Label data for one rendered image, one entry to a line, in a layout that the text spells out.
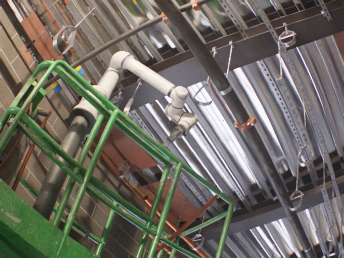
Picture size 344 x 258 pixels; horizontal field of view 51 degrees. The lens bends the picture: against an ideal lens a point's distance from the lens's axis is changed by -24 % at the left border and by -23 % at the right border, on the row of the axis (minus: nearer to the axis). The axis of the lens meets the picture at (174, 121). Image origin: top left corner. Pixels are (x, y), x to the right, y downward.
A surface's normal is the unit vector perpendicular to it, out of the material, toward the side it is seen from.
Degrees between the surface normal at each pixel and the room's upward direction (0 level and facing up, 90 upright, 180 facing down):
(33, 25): 180
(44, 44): 180
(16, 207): 90
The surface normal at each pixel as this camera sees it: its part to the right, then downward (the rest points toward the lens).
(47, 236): 0.65, -0.50
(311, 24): -0.20, 0.61
